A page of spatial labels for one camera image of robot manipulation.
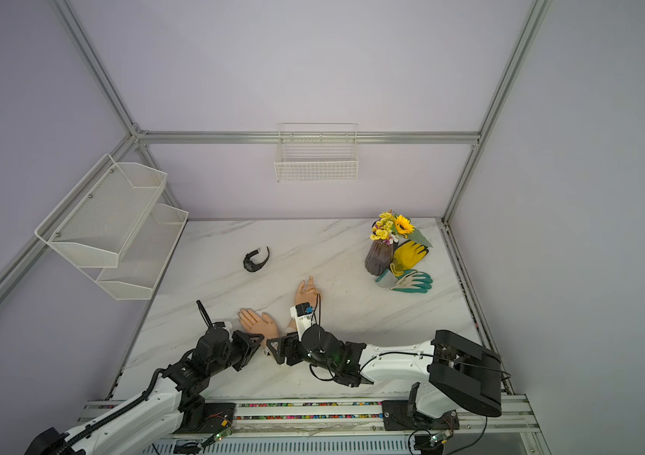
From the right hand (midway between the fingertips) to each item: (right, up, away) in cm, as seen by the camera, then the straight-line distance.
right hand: (279, 342), depth 77 cm
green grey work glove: (+43, +14, +22) cm, 50 cm away
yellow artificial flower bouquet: (+32, +32, +6) cm, 46 cm away
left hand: (-6, -2, +8) cm, 10 cm away
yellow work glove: (+44, +23, +30) cm, 58 cm away
